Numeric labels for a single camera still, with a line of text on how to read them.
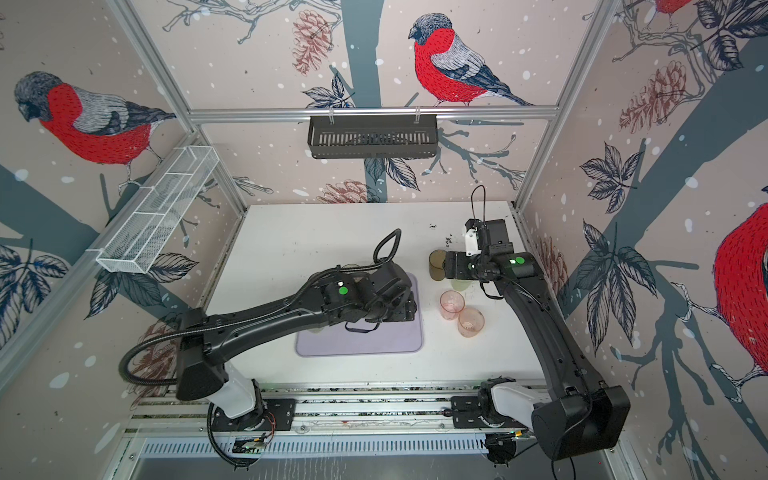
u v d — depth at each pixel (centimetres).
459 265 67
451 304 92
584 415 36
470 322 90
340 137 107
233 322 43
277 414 73
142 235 73
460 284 97
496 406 62
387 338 88
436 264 93
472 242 70
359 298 52
